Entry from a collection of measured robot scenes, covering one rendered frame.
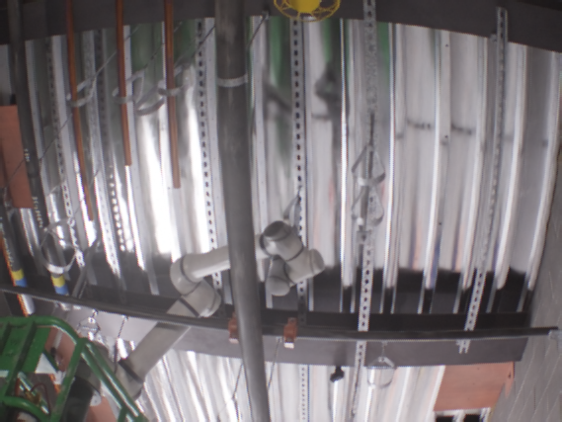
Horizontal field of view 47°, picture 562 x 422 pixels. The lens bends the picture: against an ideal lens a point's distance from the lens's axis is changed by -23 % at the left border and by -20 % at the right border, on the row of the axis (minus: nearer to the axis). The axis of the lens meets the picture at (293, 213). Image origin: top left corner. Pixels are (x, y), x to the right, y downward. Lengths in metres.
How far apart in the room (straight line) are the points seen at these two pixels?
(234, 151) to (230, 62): 0.31
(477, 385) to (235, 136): 2.50
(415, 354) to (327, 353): 0.45
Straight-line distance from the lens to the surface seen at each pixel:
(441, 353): 3.78
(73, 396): 2.97
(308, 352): 3.78
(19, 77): 2.88
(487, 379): 4.31
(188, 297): 3.21
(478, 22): 2.78
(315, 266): 2.82
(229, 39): 2.18
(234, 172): 2.40
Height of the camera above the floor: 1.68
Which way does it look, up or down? 53 degrees up
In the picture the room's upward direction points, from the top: 13 degrees clockwise
